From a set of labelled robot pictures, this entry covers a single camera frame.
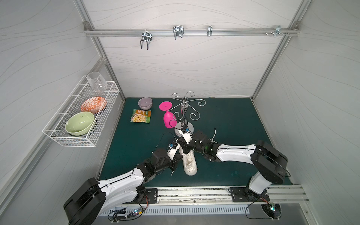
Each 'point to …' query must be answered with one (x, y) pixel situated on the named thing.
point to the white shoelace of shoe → (212, 140)
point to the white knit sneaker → (190, 162)
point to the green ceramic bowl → (79, 123)
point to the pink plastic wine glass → (169, 119)
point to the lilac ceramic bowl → (145, 103)
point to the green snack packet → (141, 116)
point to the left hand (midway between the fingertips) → (182, 157)
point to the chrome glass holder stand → (184, 106)
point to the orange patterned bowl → (94, 104)
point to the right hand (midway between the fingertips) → (177, 140)
